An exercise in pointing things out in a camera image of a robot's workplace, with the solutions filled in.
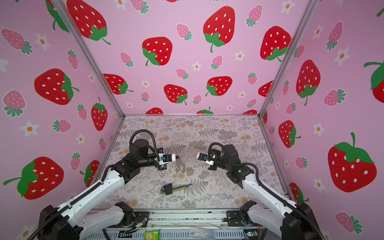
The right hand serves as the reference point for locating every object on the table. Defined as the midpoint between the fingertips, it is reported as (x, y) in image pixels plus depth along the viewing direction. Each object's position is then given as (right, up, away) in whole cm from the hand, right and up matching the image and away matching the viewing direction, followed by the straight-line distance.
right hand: (201, 152), depth 77 cm
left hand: (-12, 0, -5) cm, 13 cm away
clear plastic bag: (0, -37, -9) cm, 38 cm away
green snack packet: (-23, -38, -9) cm, 45 cm away
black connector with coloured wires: (-19, -22, +6) cm, 30 cm away
